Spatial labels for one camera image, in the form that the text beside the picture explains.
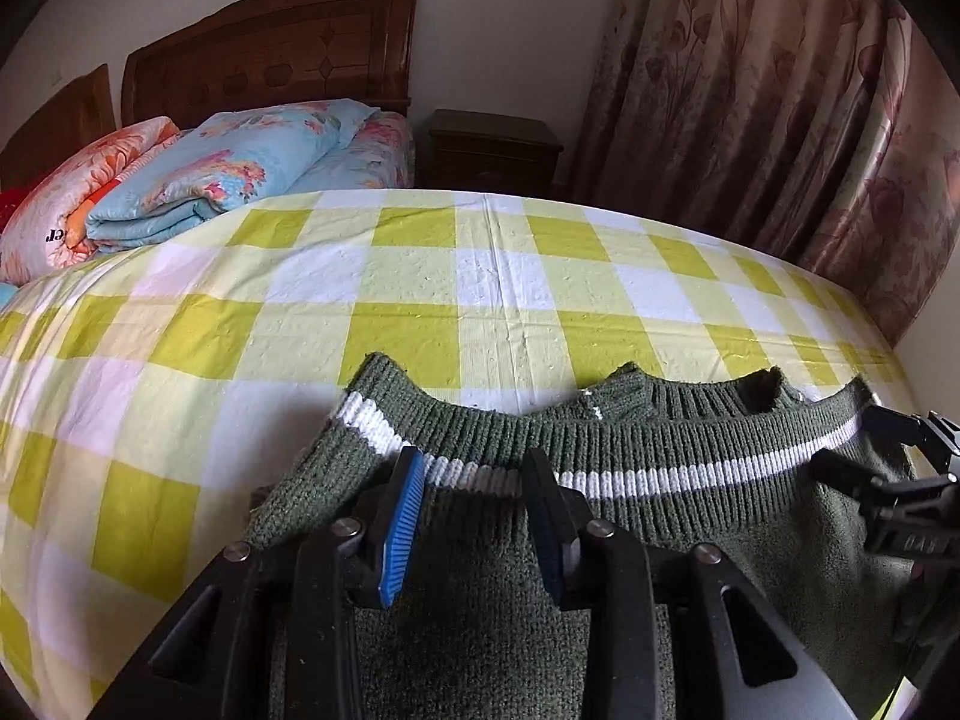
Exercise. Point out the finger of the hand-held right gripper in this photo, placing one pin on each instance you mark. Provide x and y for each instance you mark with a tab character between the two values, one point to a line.
847	471
892	427

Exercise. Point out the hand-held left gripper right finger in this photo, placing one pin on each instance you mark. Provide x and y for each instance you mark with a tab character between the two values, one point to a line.
551	540

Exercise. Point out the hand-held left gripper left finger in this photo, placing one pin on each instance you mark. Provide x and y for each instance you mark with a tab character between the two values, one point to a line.
397	532

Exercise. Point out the green knitted sweater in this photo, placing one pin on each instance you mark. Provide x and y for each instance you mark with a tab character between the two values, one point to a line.
487	436

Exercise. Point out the bed with yellow checked sheet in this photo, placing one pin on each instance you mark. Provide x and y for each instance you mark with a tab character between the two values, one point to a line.
450	277

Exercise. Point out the pink floral curtain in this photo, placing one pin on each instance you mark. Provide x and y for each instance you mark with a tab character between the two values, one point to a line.
750	105

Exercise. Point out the pink floral bed sheet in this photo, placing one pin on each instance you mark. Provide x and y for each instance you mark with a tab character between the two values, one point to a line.
382	157

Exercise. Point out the dark wooden nightstand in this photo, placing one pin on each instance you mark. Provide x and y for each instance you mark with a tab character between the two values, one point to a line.
491	154

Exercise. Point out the blue floral quilt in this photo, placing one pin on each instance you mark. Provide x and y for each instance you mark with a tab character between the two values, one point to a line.
217	172

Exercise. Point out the pink orange floral quilt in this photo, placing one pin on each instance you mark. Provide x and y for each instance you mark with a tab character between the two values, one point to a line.
60	199

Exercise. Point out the large carved wooden headboard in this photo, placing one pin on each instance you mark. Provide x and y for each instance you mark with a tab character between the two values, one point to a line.
285	45

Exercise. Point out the small wooden headboard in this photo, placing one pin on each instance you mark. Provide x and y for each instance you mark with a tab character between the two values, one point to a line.
67	127

